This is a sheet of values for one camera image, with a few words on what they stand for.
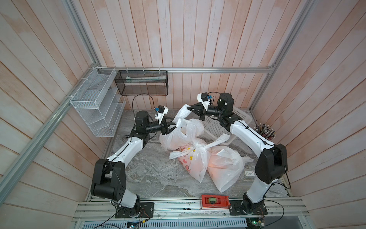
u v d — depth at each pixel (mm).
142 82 1038
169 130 728
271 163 463
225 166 804
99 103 681
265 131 840
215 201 715
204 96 613
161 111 684
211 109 676
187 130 767
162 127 702
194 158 790
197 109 693
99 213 740
